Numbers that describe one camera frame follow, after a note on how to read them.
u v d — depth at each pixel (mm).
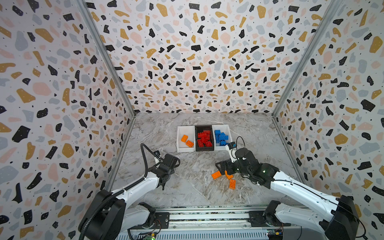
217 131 1079
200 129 1069
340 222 386
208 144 1002
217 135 1057
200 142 1022
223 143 1022
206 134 1043
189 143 1024
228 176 876
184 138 1053
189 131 1096
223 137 1032
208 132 1063
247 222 740
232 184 847
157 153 769
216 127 1063
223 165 697
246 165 585
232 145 696
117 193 437
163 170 658
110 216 394
